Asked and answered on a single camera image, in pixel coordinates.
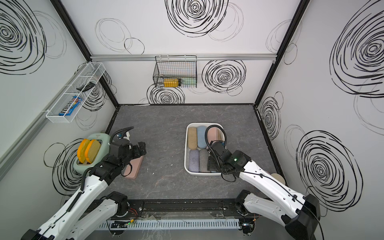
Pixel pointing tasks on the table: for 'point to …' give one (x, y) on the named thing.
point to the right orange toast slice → (92, 150)
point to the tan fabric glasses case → (192, 138)
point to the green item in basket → (188, 81)
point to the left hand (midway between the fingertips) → (137, 145)
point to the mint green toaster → (105, 142)
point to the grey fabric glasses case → (203, 154)
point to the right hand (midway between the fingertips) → (213, 165)
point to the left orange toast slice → (81, 149)
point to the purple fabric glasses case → (194, 161)
